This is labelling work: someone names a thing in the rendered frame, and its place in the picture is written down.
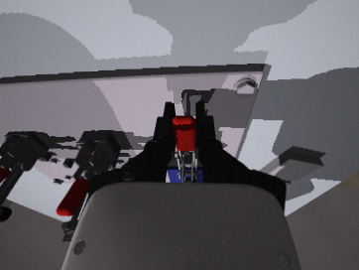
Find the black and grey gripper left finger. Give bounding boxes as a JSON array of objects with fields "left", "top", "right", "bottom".
[{"left": 88, "top": 101, "right": 176, "bottom": 200}]

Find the grey metal fixture plate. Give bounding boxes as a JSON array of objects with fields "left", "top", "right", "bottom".
[{"left": 0, "top": 65, "right": 264, "bottom": 184}]

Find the blue rectangular block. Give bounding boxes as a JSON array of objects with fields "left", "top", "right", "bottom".
[{"left": 167, "top": 160, "right": 203, "bottom": 183}]

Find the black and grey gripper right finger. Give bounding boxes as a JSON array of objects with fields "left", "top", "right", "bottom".
[{"left": 195, "top": 101, "right": 287, "bottom": 213}]

